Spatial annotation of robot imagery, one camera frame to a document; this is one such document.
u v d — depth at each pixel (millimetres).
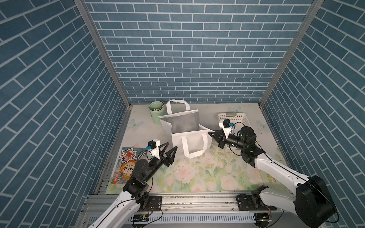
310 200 402
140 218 721
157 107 1037
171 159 664
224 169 862
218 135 692
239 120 1085
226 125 649
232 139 674
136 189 572
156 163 650
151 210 714
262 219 707
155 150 634
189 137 738
